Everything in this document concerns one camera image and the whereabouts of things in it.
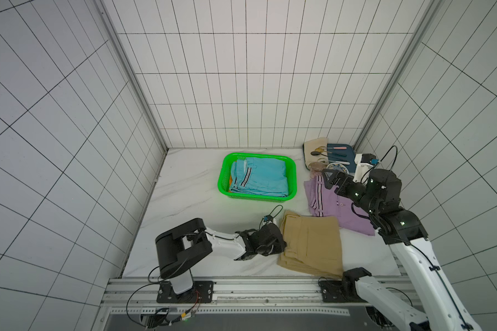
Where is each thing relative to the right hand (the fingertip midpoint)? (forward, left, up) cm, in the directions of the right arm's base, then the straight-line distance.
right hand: (323, 173), depth 68 cm
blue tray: (+42, -30, -32) cm, 61 cm away
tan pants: (-14, -1, -30) cm, 33 cm away
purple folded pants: (+7, -10, -31) cm, 33 cm away
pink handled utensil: (+46, -25, -33) cm, 62 cm away
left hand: (-15, +11, -32) cm, 37 cm away
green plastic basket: (+15, +39, -24) cm, 48 cm away
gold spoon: (+43, -14, -31) cm, 55 cm away
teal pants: (+18, +22, -28) cm, 39 cm away
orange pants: (+14, +36, -27) cm, 47 cm away
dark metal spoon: (+40, -10, -32) cm, 53 cm away
